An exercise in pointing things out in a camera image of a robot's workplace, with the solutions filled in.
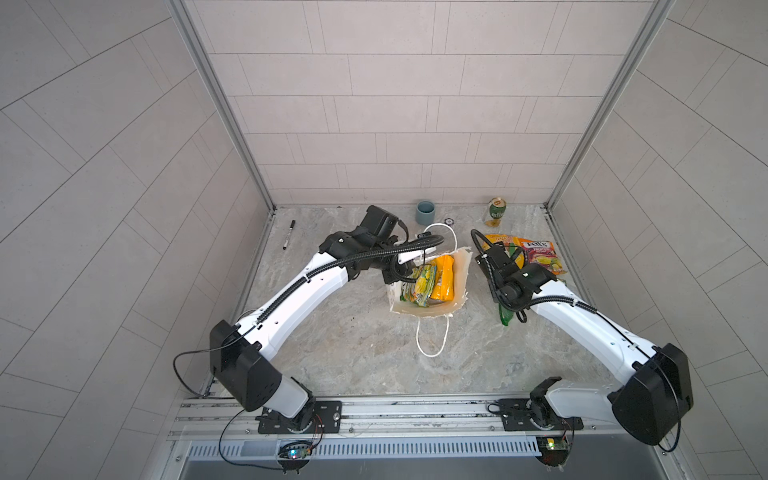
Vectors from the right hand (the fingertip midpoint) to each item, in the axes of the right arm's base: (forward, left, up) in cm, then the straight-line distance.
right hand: (506, 284), depth 82 cm
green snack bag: (+2, +24, -4) cm, 24 cm away
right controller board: (-36, -4, -14) cm, 39 cm away
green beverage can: (+32, -7, -2) cm, 33 cm away
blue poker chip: (+34, +9, -10) cm, 37 cm away
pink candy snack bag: (+16, -20, -9) cm, 27 cm away
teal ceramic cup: (+35, +18, -5) cm, 40 cm away
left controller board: (-33, +55, -8) cm, 64 cm away
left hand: (+2, +24, +12) cm, 27 cm away
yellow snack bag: (0, +18, +1) cm, 18 cm away
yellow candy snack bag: (+18, -9, -6) cm, 21 cm away
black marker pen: (+31, +69, -9) cm, 76 cm away
